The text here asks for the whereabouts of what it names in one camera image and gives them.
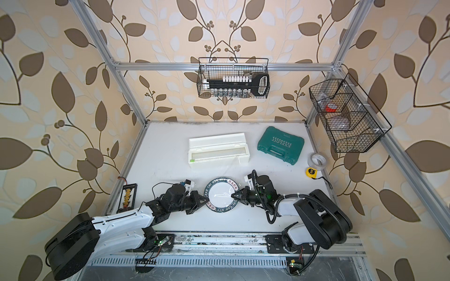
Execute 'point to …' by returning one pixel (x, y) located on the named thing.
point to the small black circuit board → (128, 198)
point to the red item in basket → (331, 108)
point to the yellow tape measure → (311, 172)
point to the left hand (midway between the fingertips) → (207, 198)
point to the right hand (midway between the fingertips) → (232, 196)
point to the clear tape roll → (317, 161)
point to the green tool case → (280, 145)
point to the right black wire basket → (352, 123)
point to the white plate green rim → (219, 191)
